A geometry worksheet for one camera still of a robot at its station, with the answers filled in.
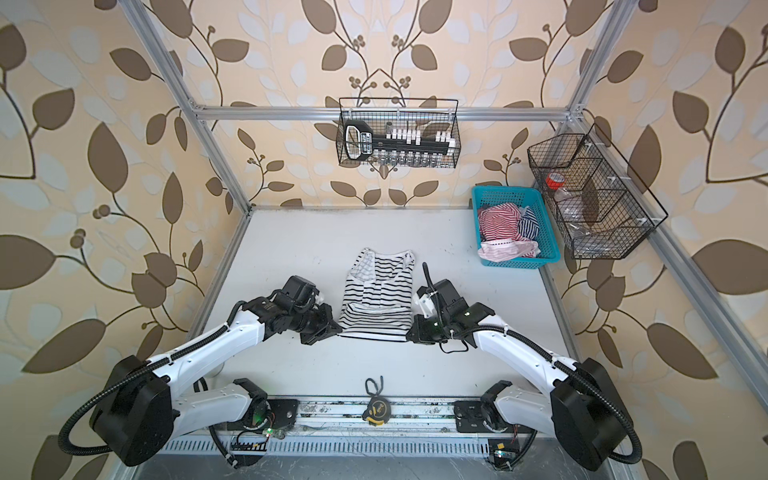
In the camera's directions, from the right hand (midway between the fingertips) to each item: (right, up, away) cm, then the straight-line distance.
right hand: (407, 338), depth 79 cm
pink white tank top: (+30, +23, +14) cm, 41 cm away
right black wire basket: (+49, +35, -6) cm, 60 cm away
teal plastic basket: (+32, +43, +36) cm, 65 cm away
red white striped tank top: (+34, +33, +27) cm, 55 cm away
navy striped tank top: (+45, +32, +28) cm, 62 cm away
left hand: (-17, +3, +1) cm, 17 cm away
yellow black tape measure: (-7, -15, -7) cm, 18 cm away
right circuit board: (+22, -25, -9) cm, 34 cm away
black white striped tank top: (-9, +7, +15) cm, 19 cm away
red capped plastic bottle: (+41, +42, +1) cm, 59 cm away
